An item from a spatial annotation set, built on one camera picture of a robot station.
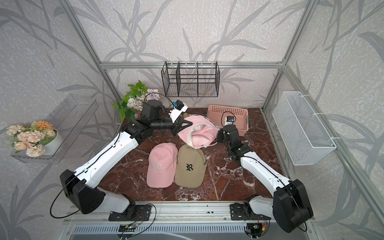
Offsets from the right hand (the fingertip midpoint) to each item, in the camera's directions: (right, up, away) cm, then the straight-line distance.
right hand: (221, 128), depth 85 cm
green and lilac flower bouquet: (-51, +13, -2) cm, 53 cm away
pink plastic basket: (+1, +10, +31) cm, 32 cm away
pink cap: (-10, -2, -1) cm, 11 cm away
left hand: (-17, +4, -17) cm, 24 cm away
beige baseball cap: (-17, -21, -2) cm, 28 cm away
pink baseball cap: (-33, -19, -3) cm, 39 cm away
